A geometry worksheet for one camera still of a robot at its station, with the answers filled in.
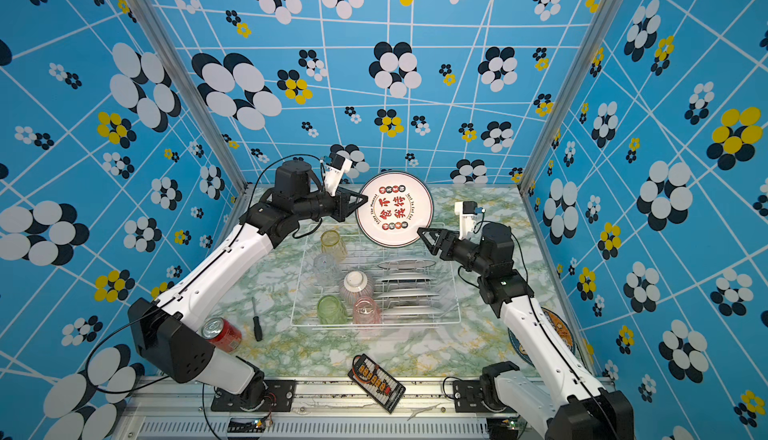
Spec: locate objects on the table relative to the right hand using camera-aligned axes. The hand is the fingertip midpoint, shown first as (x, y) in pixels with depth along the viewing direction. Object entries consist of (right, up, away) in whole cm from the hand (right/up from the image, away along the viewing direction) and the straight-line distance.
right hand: (426, 233), depth 74 cm
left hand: (-15, +9, -2) cm, 17 cm away
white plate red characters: (-7, +7, 0) cm, 10 cm away
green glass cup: (-26, -22, +9) cm, 35 cm away
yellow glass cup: (-28, -5, +20) cm, 35 cm away
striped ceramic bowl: (-20, -16, +12) cm, 28 cm away
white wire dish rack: (-2, -18, +18) cm, 26 cm away
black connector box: (-13, -37, 0) cm, 39 cm away
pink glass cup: (-15, -21, +3) cm, 26 cm away
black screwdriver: (-48, -27, +11) cm, 56 cm away
